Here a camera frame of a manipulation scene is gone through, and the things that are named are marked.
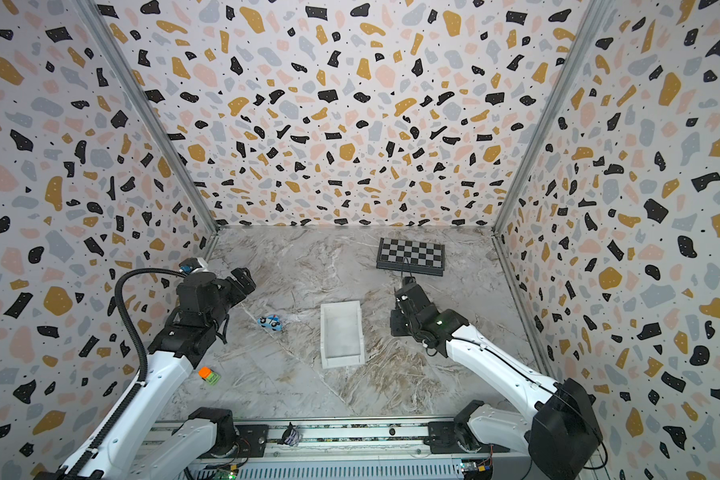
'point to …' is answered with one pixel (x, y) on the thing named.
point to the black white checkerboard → (418, 257)
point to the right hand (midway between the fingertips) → (395, 314)
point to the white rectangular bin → (341, 335)
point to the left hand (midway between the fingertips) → (238, 273)
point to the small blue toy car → (272, 322)
